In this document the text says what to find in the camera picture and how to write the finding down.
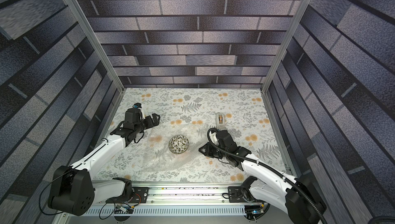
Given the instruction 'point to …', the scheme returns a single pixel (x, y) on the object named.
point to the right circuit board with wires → (252, 212)
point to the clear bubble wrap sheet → (150, 152)
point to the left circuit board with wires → (125, 209)
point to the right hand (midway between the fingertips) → (197, 149)
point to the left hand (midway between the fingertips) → (154, 116)
